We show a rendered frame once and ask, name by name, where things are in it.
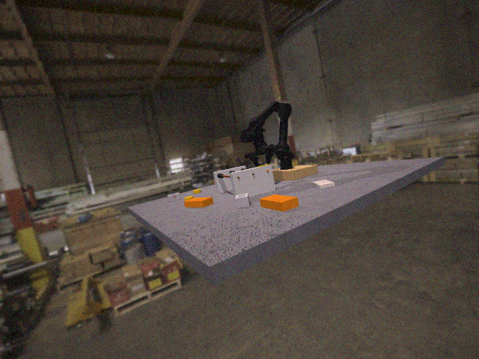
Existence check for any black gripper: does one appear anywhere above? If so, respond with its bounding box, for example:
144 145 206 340
244 140 278 167

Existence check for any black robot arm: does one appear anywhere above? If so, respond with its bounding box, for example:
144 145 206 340
240 102 294 170

